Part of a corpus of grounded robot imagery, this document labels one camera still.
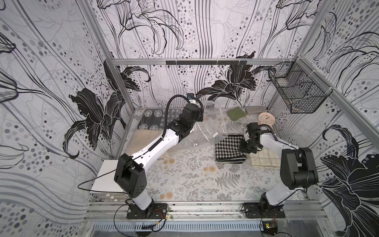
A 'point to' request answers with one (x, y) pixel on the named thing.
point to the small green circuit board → (270, 225)
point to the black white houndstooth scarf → (228, 150)
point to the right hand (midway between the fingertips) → (243, 147)
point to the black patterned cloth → (154, 119)
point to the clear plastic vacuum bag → (210, 129)
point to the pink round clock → (265, 118)
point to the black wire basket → (301, 89)
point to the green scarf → (236, 113)
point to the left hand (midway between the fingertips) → (198, 110)
